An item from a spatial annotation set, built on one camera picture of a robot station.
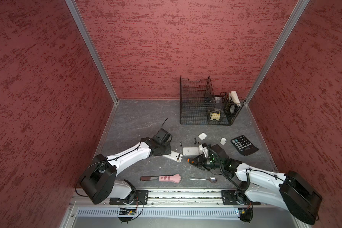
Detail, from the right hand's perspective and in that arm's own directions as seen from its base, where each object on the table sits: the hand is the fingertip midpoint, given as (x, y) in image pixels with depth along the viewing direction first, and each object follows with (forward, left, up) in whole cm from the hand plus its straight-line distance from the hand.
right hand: (189, 167), depth 78 cm
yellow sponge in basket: (+40, -25, -6) cm, 48 cm away
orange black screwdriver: (+4, 0, 0) cm, 4 cm away
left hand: (+10, +13, -2) cm, 16 cm away
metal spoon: (-6, -13, -6) cm, 15 cm away
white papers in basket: (+43, -34, +13) cm, 57 cm away
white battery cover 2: (+24, -12, -7) cm, 28 cm away
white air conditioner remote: (+9, +8, -6) cm, 14 cm away
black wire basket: (+54, -14, -7) cm, 56 cm away
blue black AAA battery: (+19, +4, -6) cm, 20 cm away
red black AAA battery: (+20, -7, -8) cm, 23 cm away
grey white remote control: (+12, -3, -6) cm, 13 cm away
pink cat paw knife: (-4, +8, -5) cm, 10 cm away
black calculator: (+14, -38, -6) cm, 41 cm away
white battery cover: (+20, -26, -8) cm, 34 cm away
